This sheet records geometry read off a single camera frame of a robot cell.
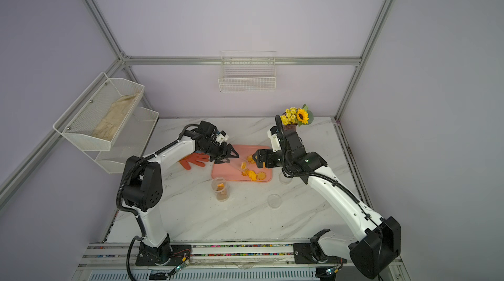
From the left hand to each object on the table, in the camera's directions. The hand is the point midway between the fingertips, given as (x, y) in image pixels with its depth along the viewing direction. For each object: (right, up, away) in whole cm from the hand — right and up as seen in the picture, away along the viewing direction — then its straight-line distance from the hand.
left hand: (233, 159), depth 89 cm
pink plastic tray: (-1, -6, +4) cm, 7 cm away
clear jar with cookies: (+24, -10, +5) cm, 27 cm away
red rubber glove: (-20, -1, +12) cm, 23 cm away
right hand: (+12, +3, -13) cm, 18 cm away
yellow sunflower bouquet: (+29, +20, -1) cm, 36 cm away
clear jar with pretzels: (-5, -12, -3) cm, 13 cm away
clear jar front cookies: (+3, -3, +3) cm, 5 cm away
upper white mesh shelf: (-55, +17, -10) cm, 58 cm away
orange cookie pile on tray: (+13, -9, +7) cm, 17 cm away
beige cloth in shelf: (-48, +14, -13) cm, 51 cm away
